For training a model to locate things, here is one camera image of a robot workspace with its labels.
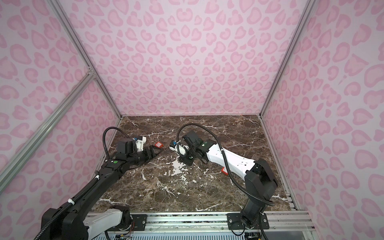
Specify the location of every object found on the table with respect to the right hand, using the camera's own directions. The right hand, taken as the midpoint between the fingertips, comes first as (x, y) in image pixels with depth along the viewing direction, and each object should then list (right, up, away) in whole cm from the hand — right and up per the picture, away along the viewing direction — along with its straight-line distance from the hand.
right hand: (182, 155), depth 81 cm
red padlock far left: (-18, +4, +21) cm, 28 cm away
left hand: (-12, +3, -1) cm, 12 cm away
